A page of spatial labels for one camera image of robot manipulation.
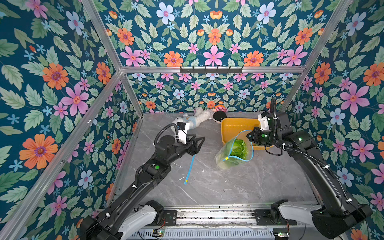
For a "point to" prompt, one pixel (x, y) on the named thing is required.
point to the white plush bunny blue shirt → (200, 115)
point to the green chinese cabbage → (233, 155)
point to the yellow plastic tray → (232, 127)
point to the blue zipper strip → (190, 169)
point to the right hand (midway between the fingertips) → (249, 132)
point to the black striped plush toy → (217, 115)
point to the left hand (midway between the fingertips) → (202, 135)
